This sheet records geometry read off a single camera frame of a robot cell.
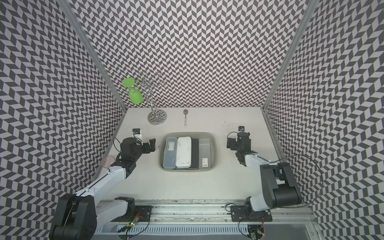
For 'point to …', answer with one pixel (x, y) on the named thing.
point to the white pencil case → (183, 159)
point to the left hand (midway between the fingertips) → (147, 140)
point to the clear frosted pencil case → (170, 153)
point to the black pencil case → (195, 153)
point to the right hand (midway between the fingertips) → (236, 141)
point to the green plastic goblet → (134, 95)
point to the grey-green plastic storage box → (213, 150)
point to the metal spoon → (185, 112)
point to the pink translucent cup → (107, 161)
